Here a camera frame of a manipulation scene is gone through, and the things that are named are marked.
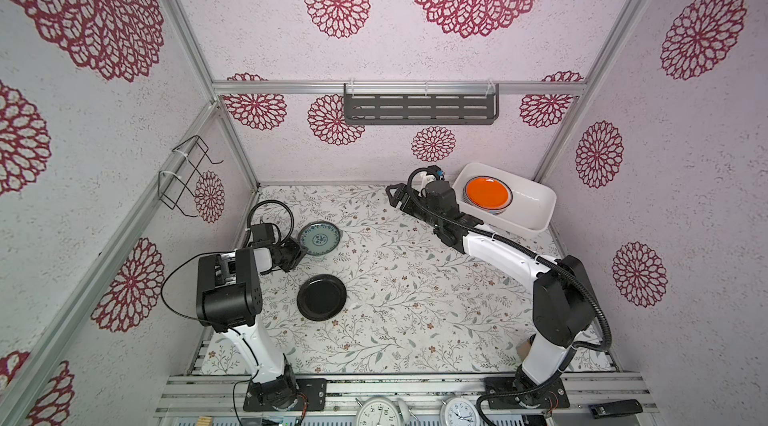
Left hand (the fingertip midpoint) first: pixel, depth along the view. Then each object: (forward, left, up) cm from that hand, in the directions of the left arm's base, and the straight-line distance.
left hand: (308, 252), depth 100 cm
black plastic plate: (-16, -6, 0) cm, 17 cm away
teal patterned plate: (+6, -3, 0) cm, 7 cm away
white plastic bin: (+19, -82, 0) cm, 84 cm away
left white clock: (-46, -24, +4) cm, 52 cm away
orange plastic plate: (+22, -65, +3) cm, 69 cm away
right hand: (+5, -29, +26) cm, 39 cm away
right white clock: (-46, -42, +4) cm, 62 cm away
